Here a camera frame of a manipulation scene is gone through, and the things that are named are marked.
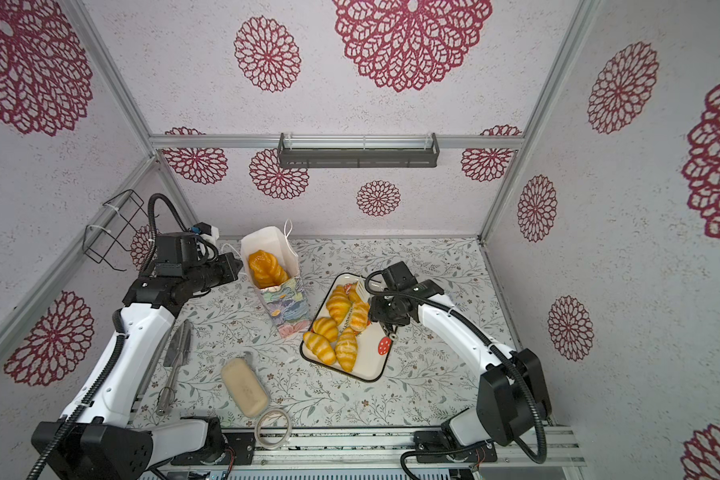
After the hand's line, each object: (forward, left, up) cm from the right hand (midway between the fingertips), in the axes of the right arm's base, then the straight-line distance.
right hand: (375, 310), depth 83 cm
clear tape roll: (-30, +22, -13) cm, 40 cm away
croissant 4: (-7, +15, -10) cm, 20 cm away
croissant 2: (+4, +5, -11) cm, 12 cm away
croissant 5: (-7, +8, -10) cm, 15 cm away
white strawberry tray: (-5, 0, -13) cm, 14 cm away
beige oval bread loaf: (-19, +34, -9) cm, 40 cm away
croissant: (+8, +12, -10) cm, 17 cm away
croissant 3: (-1, +15, -9) cm, 17 cm away
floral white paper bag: (0, +24, +3) cm, 24 cm away
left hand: (+3, +34, +14) cm, 37 cm away
